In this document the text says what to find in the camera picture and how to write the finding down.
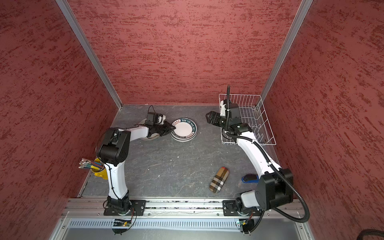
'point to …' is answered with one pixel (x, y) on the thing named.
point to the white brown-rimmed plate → (152, 137)
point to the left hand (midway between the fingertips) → (175, 130)
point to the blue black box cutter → (250, 178)
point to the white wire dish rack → (253, 113)
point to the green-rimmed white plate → (186, 129)
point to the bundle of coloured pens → (84, 163)
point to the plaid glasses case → (219, 179)
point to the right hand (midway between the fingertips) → (210, 119)
